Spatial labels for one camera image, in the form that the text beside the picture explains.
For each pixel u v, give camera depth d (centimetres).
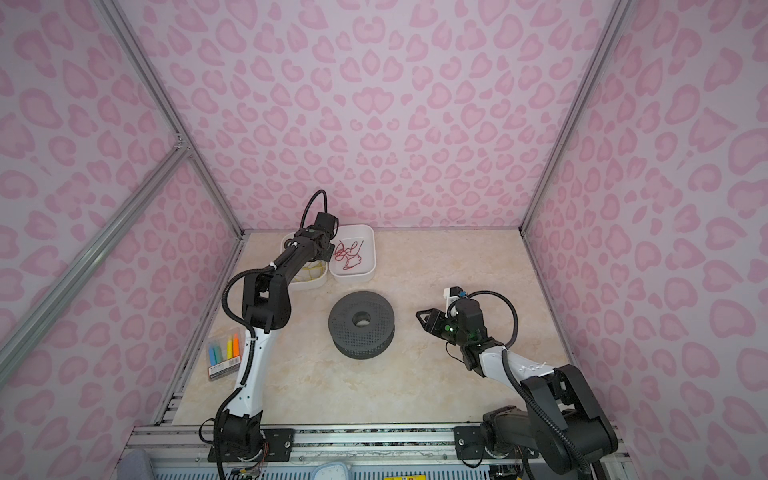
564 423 42
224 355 88
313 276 106
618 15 69
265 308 68
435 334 78
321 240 84
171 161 86
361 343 84
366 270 102
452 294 81
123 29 71
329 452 73
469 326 67
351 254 113
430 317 80
